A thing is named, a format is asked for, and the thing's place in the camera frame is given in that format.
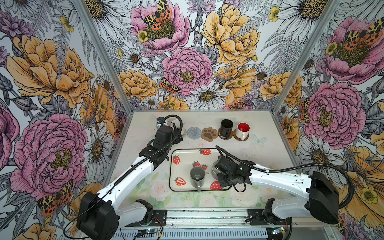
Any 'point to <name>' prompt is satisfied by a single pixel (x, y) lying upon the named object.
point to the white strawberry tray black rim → (182, 160)
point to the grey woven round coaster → (194, 133)
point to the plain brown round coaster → (238, 139)
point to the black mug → (225, 128)
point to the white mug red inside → (242, 130)
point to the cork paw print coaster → (209, 134)
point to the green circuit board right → (275, 231)
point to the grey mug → (197, 175)
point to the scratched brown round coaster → (223, 138)
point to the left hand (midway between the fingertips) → (172, 135)
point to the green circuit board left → (150, 230)
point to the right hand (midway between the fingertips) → (224, 185)
